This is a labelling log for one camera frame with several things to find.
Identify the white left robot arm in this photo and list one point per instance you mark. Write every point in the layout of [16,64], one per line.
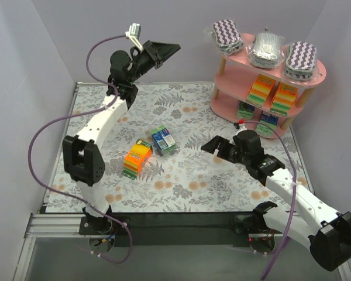
[82,158]

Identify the green blue sponge pack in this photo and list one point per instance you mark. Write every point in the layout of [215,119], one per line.
[267,124]
[163,140]
[245,111]

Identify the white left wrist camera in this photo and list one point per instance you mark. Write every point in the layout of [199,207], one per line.
[133,35]

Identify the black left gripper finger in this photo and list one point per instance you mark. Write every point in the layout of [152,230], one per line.
[160,49]
[160,58]

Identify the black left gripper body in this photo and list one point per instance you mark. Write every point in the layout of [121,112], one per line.
[152,53]

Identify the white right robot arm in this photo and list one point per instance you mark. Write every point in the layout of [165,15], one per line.
[323,230]

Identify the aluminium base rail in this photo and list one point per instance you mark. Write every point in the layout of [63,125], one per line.
[49,226]

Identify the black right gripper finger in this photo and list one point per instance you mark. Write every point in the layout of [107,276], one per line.
[217,158]
[214,144]

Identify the purple wavy sponge pack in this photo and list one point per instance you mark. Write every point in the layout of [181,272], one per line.
[300,61]
[227,38]

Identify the silver scrubber sponge pack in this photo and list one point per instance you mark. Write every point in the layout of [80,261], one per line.
[266,50]

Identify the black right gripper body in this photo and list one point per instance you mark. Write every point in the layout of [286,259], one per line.
[222,149]

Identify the orange boxed sponge pack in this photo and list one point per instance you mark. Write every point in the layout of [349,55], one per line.
[136,158]
[260,90]
[283,100]

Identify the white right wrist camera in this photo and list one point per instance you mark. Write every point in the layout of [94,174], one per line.
[240,125]

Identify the pink three-tier shelf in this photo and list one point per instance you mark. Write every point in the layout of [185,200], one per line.
[235,77]

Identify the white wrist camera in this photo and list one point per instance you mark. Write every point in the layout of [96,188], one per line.
[133,35]
[240,125]

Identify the floral table mat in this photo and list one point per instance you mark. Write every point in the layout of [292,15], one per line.
[188,179]

